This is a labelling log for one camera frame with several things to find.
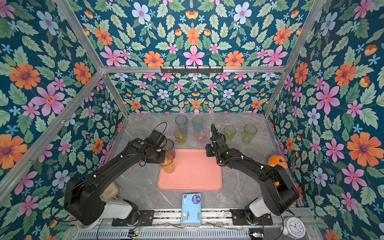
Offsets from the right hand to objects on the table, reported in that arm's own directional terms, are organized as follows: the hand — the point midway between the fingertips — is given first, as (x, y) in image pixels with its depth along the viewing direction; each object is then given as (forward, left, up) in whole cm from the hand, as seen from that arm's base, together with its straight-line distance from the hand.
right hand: (208, 146), depth 89 cm
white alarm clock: (-40, -39, -8) cm, 57 cm away
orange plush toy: (-9, -38, -1) cm, 39 cm away
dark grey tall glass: (-4, +22, +4) cm, 23 cm away
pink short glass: (+13, +6, -7) cm, 16 cm away
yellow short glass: (+11, +19, -4) cm, 22 cm away
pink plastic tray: (-12, +9, -9) cm, 17 cm away
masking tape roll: (-40, +61, -9) cm, 73 cm away
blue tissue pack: (-33, +9, -7) cm, 35 cm away
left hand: (-9, +25, +3) cm, 27 cm away
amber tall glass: (-14, +22, +3) cm, 26 cm away
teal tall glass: (+21, +7, 0) cm, 22 cm away
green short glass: (+15, -15, -6) cm, 22 cm away
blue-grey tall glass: (+18, +18, +2) cm, 25 cm away
